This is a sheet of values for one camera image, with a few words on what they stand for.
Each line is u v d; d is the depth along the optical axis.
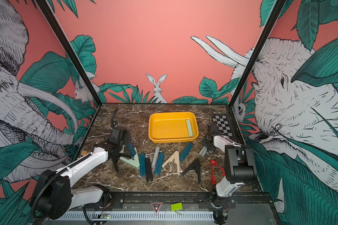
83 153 0.90
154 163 0.84
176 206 0.70
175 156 0.88
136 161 0.87
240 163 0.47
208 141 0.72
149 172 0.82
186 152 0.93
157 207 0.71
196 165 0.88
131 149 0.90
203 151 0.92
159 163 0.86
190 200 0.76
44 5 0.69
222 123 1.04
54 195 0.40
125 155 0.90
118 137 0.66
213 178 0.84
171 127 1.07
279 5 0.69
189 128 1.02
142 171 0.82
